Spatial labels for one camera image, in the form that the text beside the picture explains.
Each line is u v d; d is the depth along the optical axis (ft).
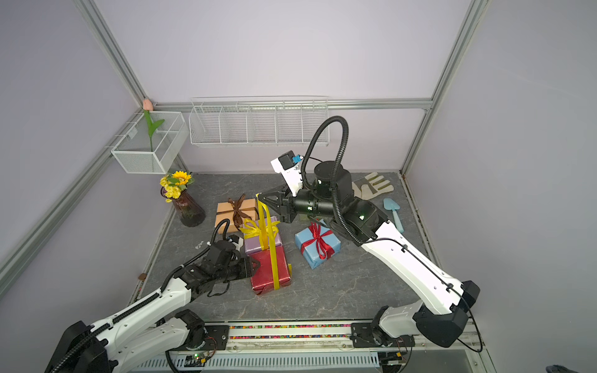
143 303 1.59
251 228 2.92
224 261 2.16
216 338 2.42
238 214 3.16
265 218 1.91
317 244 2.84
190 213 3.18
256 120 3.26
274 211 1.75
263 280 2.59
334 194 1.36
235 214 3.16
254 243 2.86
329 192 1.35
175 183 2.77
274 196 1.67
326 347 2.39
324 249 2.79
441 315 1.31
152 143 2.91
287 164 1.55
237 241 2.57
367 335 2.43
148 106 2.92
